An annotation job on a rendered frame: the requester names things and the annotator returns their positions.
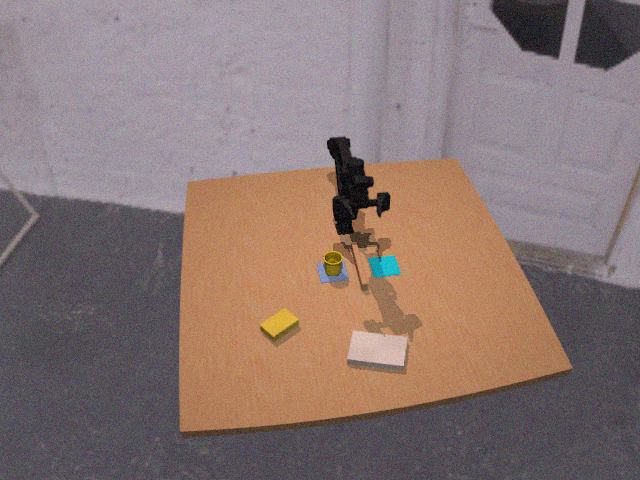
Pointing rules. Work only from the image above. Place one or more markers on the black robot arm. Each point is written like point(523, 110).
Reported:
point(350, 176)

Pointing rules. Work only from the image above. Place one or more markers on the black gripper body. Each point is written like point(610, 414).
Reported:
point(360, 200)

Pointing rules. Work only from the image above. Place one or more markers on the pale pink flat block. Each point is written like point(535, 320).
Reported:
point(377, 350)

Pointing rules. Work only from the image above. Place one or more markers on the olive yellow cup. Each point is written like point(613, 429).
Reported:
point(333, 262)

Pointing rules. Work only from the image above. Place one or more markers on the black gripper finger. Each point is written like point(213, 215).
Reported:
point(345, 209)
point(380, 205)

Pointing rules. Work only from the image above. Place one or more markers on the yellow rectangular block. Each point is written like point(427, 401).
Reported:
point(279, 325)

